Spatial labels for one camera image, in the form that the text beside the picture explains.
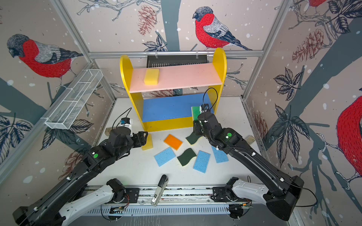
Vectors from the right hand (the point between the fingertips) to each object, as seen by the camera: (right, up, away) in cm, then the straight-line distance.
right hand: (194, 124), depth 73 cm
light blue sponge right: (+17, -22, +14) cm, 31 cm away
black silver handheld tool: (-17, -33, 0) cm, 37 cm away
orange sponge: (-13, -14, +20) cm, 28 cm away
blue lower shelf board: (-23, +9, +22) cm, 32 cm away
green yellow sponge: (+1, +7, 0) cm, 7 cm away
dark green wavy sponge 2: (-4, -22, +13) cm, 26 cm away
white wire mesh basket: (-68, +8, +1) cm, 68 cm away
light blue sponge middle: (+5, -25, +13) cm, 28 cm away
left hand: (-27, -5, -2) cm, 27 cm away
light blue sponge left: (-18, -22, +15) cm, 32 cm away
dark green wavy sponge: (+1, -12, +23) cm, 26 cm away
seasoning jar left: (-59, -7, +23) cm, 63 cm away
